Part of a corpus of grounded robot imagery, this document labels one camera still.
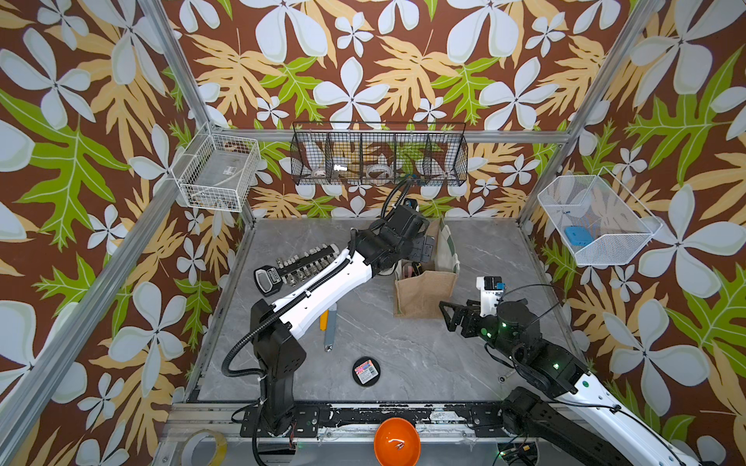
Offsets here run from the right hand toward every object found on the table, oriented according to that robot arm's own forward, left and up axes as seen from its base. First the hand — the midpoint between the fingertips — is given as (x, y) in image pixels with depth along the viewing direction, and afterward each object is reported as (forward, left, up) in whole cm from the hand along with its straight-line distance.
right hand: (449, 303), depth 72 cm
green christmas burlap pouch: (+10, +1, -12) cm, 16 cm away
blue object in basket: (+19, -39, +4) cm, 44 cm away
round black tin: (-11, +21, -19) cm, 31 cm away
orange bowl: (-27, +14, -20) cm, 37 cm away
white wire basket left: (+37, +66, +13) cm, 77 cm away
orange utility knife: (+5, +35, -21) cm, 41 cm away
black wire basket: (+52, +17, +11) cm, 55 cm away
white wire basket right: (+23, -46, +6) cm, 52 cm away
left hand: (+16, +7, +7) cm, 19 cm away
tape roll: (-29, +64, -18) cm, 72 cm away
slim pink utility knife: (+23, +6, -19) cm, 30 cm away
